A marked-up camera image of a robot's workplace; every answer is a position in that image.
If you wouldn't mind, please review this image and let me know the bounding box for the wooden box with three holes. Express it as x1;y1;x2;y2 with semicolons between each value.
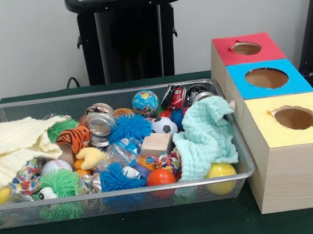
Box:
205;24;313;220

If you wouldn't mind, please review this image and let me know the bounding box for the shallow silver mesh bin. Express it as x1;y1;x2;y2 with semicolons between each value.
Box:
0;68;260;234

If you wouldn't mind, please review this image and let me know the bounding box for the blue globe ball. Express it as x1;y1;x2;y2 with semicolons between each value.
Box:
129;88;161;120

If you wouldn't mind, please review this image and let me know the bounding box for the small soccer ball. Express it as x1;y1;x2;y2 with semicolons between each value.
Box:
150;115;180;138

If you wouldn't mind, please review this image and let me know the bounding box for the mint green cloth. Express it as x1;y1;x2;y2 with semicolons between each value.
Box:
166;93;244;183

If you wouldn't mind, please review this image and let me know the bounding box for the blue spiky rubber ball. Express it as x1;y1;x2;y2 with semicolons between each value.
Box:
105;111;154;147

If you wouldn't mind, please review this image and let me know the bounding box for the wooden cube block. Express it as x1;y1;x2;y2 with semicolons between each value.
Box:
138;130;175;158

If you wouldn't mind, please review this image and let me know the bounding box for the orange tiger plush toy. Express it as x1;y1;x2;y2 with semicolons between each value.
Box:
54;123;95;156

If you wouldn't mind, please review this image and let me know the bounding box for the orange smooth ball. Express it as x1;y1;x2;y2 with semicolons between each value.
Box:
145;166;178;188

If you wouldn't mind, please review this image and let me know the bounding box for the white baseball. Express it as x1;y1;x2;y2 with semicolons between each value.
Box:
38;157;74;179

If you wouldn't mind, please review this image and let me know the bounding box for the cream knitted cloth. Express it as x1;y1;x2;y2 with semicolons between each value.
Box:
0;111;78;190

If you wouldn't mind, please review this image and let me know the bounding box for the green spiky ball with eyes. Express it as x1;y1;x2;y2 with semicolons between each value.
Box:
29;167;83;203

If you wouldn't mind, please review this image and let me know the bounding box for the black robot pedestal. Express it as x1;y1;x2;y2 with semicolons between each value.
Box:
64;0;198;90

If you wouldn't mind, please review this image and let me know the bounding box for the black looped cable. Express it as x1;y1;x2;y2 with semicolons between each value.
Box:
65;75;81;90

